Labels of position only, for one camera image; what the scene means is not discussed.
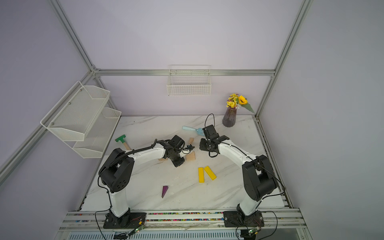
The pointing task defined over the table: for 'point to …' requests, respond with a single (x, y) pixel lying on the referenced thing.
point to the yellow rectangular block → (201, 174)
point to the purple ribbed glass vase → (229, 117)
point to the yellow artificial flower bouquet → (235, 100)
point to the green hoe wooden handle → (121, 138)
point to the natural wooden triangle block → (163, 159)
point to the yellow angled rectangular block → (211, 174)
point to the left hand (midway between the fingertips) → (179, 161)
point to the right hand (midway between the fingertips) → (204, 147)
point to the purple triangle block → (164, 190)
